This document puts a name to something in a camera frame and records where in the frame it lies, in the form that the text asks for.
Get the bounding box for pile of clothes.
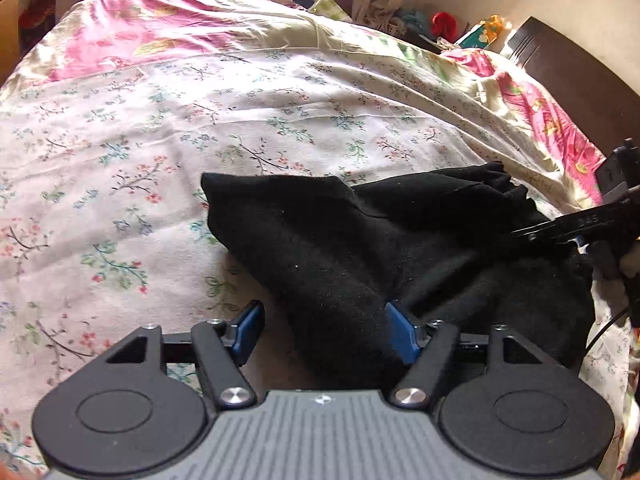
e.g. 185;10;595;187
366;4;437;37

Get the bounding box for wooden cabinet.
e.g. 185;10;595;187
0;0;27;87

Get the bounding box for black pants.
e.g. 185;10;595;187
200;160;599;392

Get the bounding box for dark wooden headboard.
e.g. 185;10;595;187
499;15;640;162

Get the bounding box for white floral bed sheet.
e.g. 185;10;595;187
0;47;640;480

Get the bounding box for yellow green bag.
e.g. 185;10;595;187
456;14;507;52

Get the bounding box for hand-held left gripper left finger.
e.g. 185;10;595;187
97;300;266;408

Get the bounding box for black cable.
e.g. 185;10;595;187
579;260;640;362

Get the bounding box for green checked cloth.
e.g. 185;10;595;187
306;0;352;19

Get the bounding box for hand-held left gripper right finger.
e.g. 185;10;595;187
385;301;556;408

